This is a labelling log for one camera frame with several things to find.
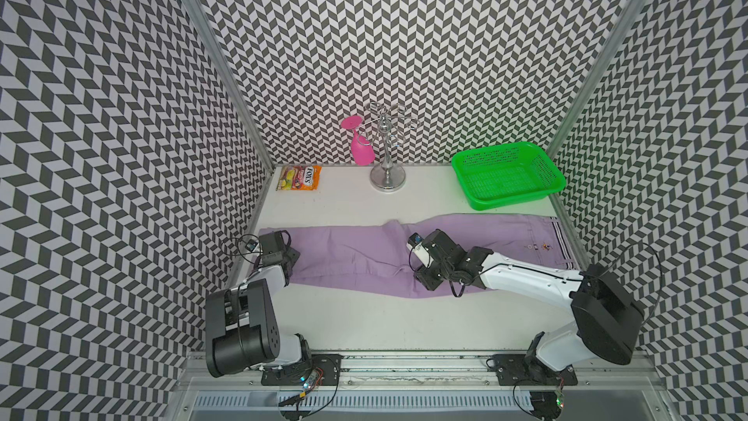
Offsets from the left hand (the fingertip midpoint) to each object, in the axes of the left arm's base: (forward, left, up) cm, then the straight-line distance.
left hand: (288, 255), depth 93 cm
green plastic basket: (+35, -76, -1) cm, 84 cm away
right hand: (-8, -43, +4) cm, 44 cm away
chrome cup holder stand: (+34, -32, 0) cm, 47 cm away
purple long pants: (0, -29, -4) cm, 29 cm away
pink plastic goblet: (+34, -23, +16) cm, 44 cm away
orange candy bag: (+32, +2, +2) cm, 32 cm away
